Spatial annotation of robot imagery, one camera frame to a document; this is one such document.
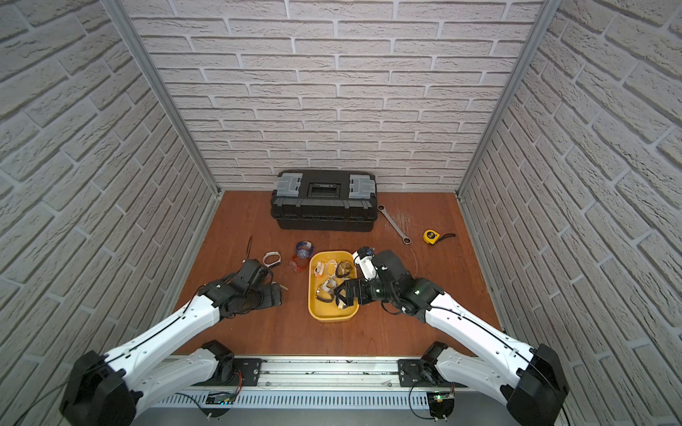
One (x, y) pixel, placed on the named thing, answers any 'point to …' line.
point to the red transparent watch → (298, 264)
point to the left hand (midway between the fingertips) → (273, 293)
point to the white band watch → (272, 258)
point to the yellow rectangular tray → (329, 311)
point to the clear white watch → (329, 284)
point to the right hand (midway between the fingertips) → (349, 289)
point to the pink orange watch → (319, 269)
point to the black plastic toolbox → (321, 200)
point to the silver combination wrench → (383, 209)
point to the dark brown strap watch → (323, 299)
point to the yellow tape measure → (431, 236)
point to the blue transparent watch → (305, 248)
